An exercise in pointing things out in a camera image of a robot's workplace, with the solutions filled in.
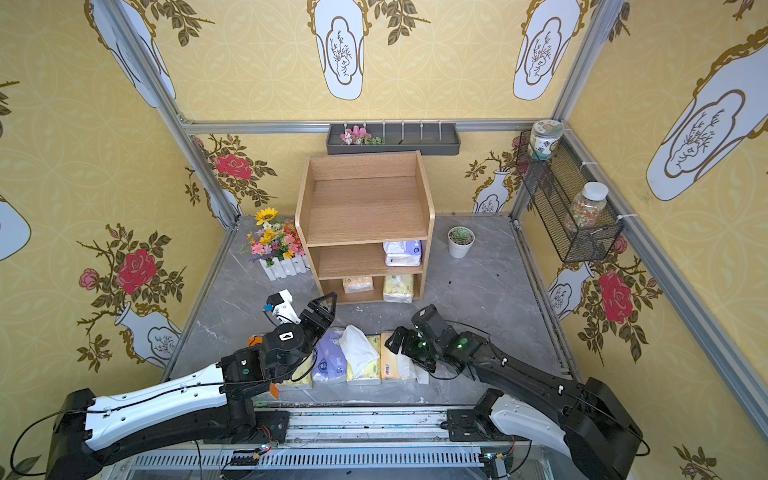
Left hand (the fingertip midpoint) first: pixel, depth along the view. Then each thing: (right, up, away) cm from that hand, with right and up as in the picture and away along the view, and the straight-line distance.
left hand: (326, 299), depth 73 cm
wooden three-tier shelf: (+8, +21, +5) cm, 23 cm away
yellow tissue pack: (+9, -16, +5) cm, 19 cm away
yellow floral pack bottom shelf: (+18, 0, +19) cm, 26 cm away
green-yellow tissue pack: (-3, -14, -9) cm, 18 cm away
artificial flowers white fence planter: (-19, +13, +19) cm, 30 cm away
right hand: (+18, -14, +8) cm, 24 cm away
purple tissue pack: (0, -18, +6) cm, 19 cm away
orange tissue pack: (-21, -13, +10) cm, 27 cm away
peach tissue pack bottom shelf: (+5, 0, +22) cm, 22 cm away
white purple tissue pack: (+19, +11, +8) cm, 24 cm away
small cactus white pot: (+40, +15, +30) cm, 52 cm away
